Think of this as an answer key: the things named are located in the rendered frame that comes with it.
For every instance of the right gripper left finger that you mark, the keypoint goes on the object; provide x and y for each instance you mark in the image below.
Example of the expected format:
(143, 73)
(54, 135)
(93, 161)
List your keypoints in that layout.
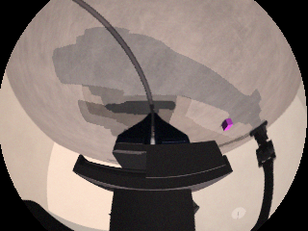
(138, 132)

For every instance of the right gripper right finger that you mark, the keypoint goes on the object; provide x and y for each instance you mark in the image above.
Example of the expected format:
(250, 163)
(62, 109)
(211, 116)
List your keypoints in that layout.
(167, 134)

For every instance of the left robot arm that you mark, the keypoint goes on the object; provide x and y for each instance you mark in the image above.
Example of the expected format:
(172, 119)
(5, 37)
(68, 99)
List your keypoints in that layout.
(195, 207)

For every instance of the dark grey cable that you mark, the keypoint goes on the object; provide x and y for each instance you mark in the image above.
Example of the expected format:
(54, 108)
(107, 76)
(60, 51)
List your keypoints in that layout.
(126, 49)

